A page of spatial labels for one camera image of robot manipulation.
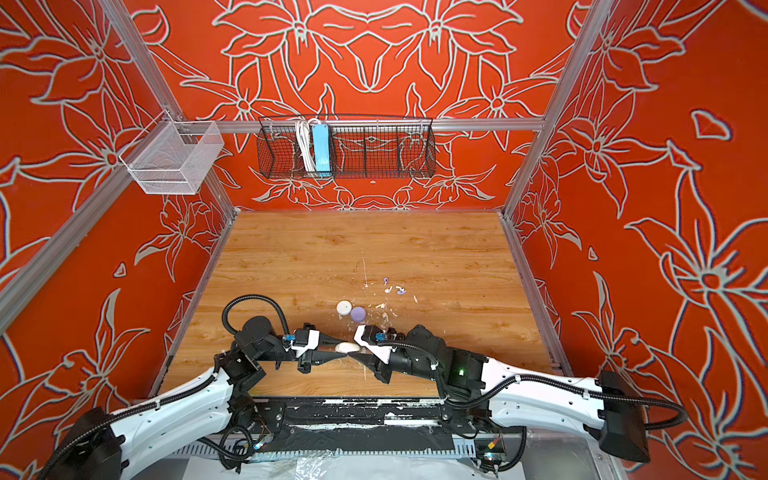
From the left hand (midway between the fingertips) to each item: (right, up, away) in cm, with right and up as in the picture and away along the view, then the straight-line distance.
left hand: (345, 347), depth 66 cm
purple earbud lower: (+15, +7, +29) cm, 33 cm away
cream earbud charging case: (0, +1, -2) cm, 2 cm away
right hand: (+1, +1, -1) cm, 2 cm away
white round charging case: (-4, +3, +26) cm, 26 cm away
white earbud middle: (+11, +8, +29) cm, 32 cm away
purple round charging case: (+1, +2, +23) cm, 23 cm away
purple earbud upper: (+10, +11, +32) cm, 35 cm away
